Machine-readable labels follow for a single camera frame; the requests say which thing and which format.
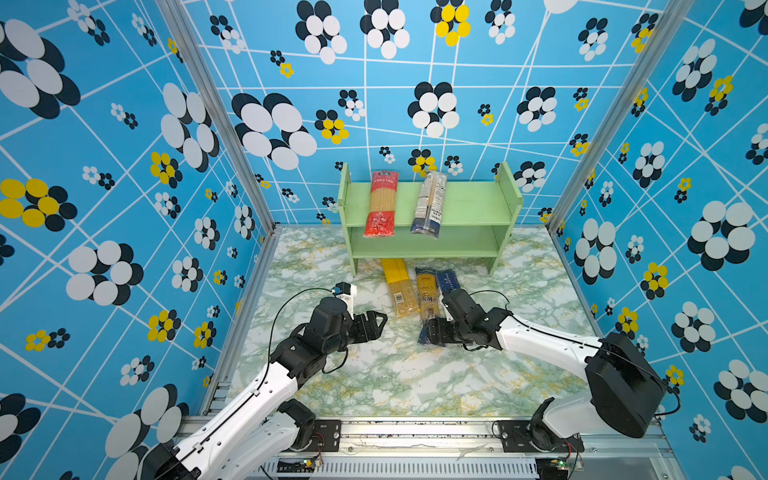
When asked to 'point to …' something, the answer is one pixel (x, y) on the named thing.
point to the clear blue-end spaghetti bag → (427, 286)
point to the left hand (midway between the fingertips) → (379, 318)
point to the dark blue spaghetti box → (447, 280)
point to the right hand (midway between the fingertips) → (437, 332)
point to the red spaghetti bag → (382, 205)
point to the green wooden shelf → (479, 219)
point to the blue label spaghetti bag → (430, 202)
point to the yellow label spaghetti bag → (404, 298)
